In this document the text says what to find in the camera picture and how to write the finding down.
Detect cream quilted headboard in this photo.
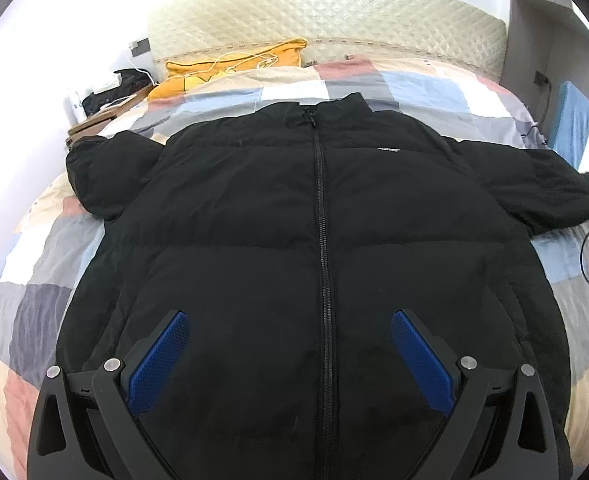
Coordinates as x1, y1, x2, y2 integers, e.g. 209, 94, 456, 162
148, 0, 507, 80

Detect black puffer jacket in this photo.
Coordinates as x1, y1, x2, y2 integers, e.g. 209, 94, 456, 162
56, 94, 589, 479

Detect wall socket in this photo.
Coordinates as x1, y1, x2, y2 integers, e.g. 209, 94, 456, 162
130, 38, 151, 58

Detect yellow pillow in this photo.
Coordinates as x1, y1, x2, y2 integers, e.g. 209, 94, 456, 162
148, 37, 308, 101

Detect wooden nightstand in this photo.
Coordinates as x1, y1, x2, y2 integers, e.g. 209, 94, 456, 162
66, 86, 152, 148

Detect black clothes on nightstand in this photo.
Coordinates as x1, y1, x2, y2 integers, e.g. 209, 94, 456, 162
81, 68, 154, 117

